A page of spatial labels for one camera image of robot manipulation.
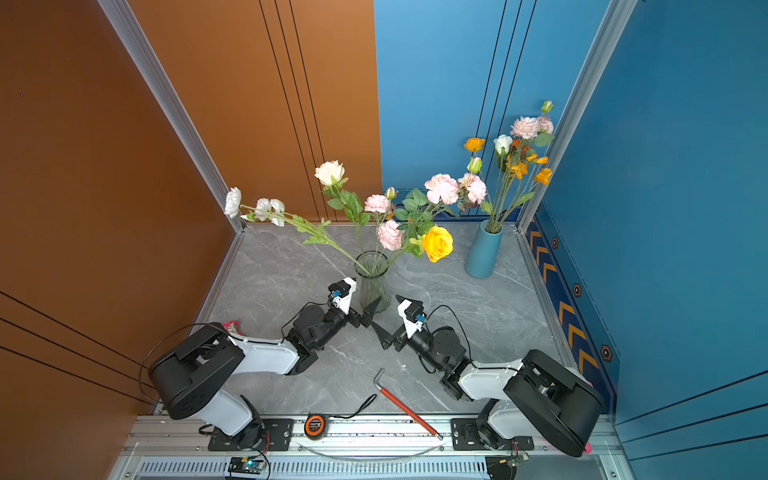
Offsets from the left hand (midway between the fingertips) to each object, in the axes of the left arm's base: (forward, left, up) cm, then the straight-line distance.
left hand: (367, 286), depth 82 cm
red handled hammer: (-22, -4, -17) cm, 28 cm away
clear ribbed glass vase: (+6, -1, +2) cm, 6 cm away
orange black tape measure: (-32, +11, -14) cm, 36 cm away
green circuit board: (-39, +27, -19) cm, 51 cm away
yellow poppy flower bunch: (+27, -45, +17) cm, 55 cm away
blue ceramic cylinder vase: (+15, -36, -3) cm, 39 cm away
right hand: (-8, -5, +1) cm, 9 cm away
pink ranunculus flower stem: (+5, -6, +16) cm, 18 cm away
